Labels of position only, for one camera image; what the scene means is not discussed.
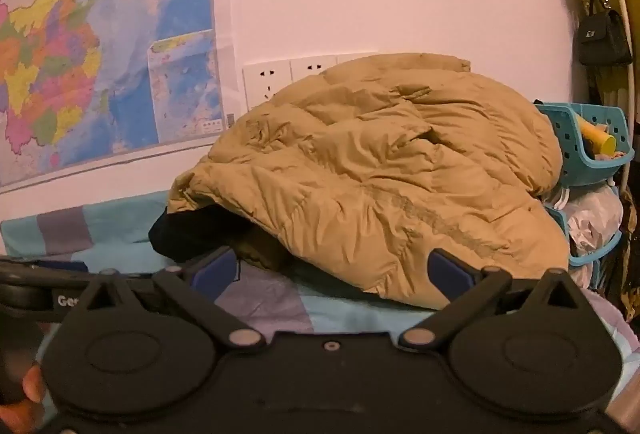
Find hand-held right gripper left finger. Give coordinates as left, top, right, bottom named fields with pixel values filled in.
left=80, top=245, right=267, bottom=356

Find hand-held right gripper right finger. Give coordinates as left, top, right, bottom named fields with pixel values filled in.
left=397, top=248, right=597, bottom=351

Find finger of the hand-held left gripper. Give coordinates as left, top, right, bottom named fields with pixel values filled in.
left=0, top=257, right=103, bottom=289

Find tan puffer jacket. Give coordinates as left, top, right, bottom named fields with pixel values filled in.
left=149, top=52, right=572, bottom=311

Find person's left hand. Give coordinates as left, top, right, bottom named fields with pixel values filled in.
left=0, top=361, right=48, bottom=434

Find teal patterned bedsheet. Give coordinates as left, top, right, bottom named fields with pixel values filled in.
left=0, top=191, right=640, bottom=420

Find white plastic bag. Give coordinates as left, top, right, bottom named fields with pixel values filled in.
left=550, top=186, right=624, bottom=259

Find blue perforated plastic basket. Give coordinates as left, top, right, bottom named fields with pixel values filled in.
left=532, top=101, right=629, bottom=187

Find dark patterned cloth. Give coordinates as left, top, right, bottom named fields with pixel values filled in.
left=592, top=191, right=640, bottom=326

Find yellow plastic cup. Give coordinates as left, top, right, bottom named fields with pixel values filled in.
left=577, top=114, right=619, bottom=161

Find black handbag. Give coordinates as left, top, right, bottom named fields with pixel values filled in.
left=577, top=0, right=634, bottom=67

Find white wall socket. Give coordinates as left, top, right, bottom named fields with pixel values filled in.
left=291, top=54, right=339, bottom=80
left=243, top=60, right=294, bottom=113

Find colourful wall map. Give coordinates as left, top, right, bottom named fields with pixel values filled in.
left=0, top=0, right=242, bottom=189

